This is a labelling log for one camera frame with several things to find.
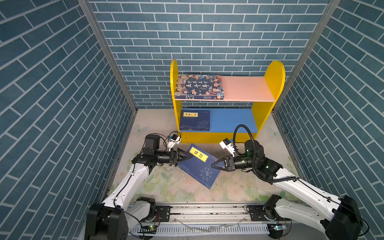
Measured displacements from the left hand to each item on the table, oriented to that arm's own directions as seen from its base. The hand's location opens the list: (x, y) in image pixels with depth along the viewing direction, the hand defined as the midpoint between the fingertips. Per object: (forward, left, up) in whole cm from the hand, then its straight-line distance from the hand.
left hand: (188, 160), depth 70 cm
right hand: (-4, -11, +3) cm, 12 cm away
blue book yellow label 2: (-3, -5, -1) cm, 6 cm away
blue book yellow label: (+30, -3, -5) cm, 30 cm away
